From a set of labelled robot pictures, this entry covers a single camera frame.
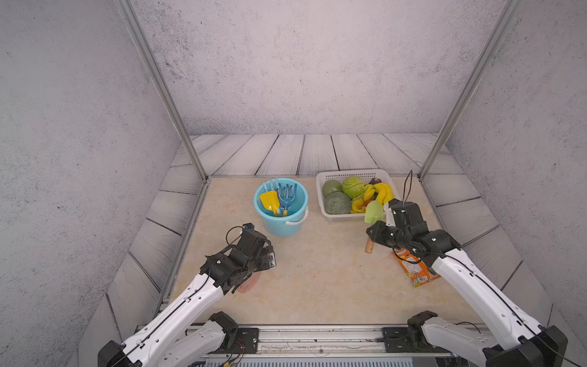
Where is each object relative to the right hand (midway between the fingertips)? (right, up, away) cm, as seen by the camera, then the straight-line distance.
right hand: (369, 230), depth 77 cm
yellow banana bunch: (+12, +13, +21) cm, 27 cm away
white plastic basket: (+17, +21, +33) cm, 43 cm away
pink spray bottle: (-42, -21, +7) cm, 47 cm away
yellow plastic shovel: (-35, +9, +17) cm, 40 cm away
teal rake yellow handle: (-29, +10, +19) cm, 36 cm away
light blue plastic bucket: (-24, +5, +8) cm, 26 cm away
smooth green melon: (-9, +16, +29) cm, 34 cm away
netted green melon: (-8, +8, +20) cm, 23 cm away
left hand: (-33, -9, +1) cm, 34 cm away
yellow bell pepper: (+2, +7, +25) cm, 26 cm away
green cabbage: (0, +15, +22) cm, 27 cm away
